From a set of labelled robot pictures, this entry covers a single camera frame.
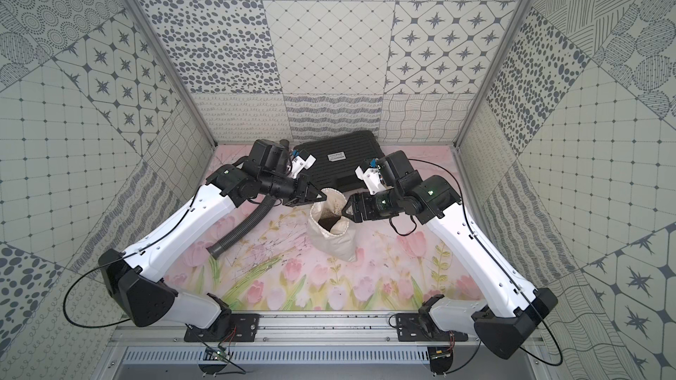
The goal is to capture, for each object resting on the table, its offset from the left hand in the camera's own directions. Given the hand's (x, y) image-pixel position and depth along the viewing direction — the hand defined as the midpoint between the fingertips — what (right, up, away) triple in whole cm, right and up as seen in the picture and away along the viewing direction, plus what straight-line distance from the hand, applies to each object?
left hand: (325, 191), depth 68 cm
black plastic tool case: (+2, +10, +38) cm, 40 cm away
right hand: (+8, -6, -1) cm, 10 cm away
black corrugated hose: (-25, -11, +27) cm, 39 cm away
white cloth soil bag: (+1, -10, -5) cm, 11 cm away
